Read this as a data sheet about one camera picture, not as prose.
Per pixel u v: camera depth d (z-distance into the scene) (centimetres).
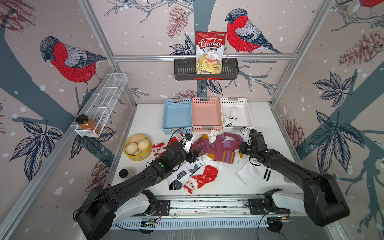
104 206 40
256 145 68
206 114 114
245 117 113
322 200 41
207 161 88
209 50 85
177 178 81
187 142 69
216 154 91
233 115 112
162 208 73
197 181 81
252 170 85
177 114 115
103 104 79
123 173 76
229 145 92
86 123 60
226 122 106
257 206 73
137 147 90
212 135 98
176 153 60
